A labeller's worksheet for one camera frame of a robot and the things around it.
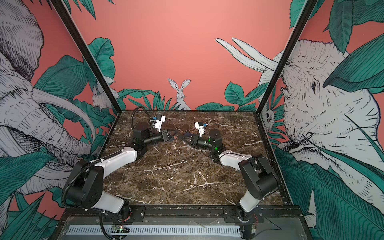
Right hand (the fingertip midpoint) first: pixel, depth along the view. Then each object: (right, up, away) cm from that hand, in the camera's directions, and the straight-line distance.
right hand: (180, 138), depth 76 cm
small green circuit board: (-28, -43, -6) cm, 51 cm away
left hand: (-1, +4, +3) cm, 5 cm away
